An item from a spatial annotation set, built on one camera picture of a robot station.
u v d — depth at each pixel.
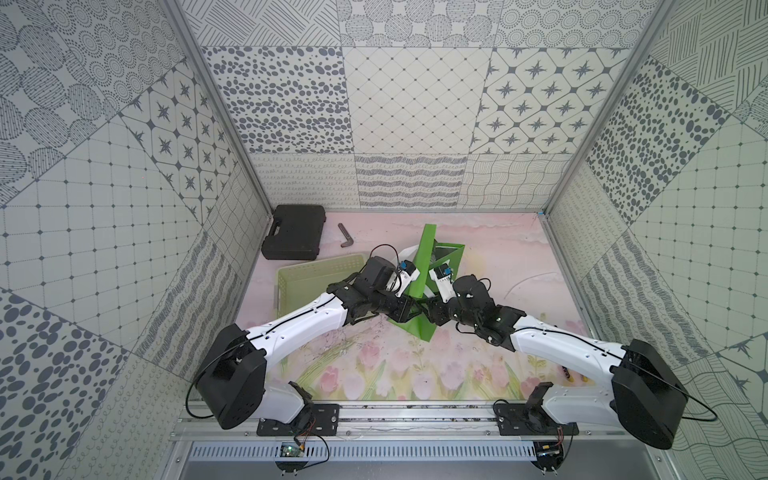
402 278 0.73
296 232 1.08
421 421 0.75
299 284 0.97
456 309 0.70
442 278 0.72
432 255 0.79
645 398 0.41
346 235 1.12
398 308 0.70
